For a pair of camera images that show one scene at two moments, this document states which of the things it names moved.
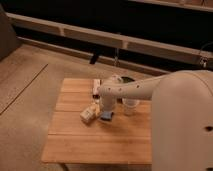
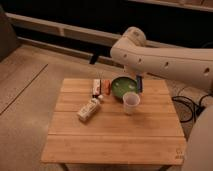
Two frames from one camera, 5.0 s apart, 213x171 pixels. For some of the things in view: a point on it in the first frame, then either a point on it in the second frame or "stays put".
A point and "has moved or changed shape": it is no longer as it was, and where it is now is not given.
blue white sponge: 107,116 has moved or changed shape
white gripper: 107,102 -> 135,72
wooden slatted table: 72,140 stays put
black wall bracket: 93,57 stays put
